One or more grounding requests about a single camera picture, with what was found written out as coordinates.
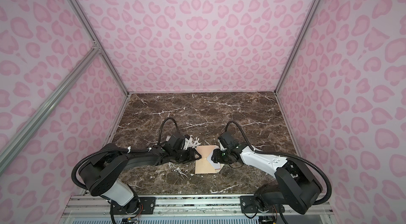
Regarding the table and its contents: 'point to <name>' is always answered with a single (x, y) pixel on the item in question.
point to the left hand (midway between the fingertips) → (200, 156)
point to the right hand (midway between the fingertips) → (215, 158)
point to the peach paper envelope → (202, 166)
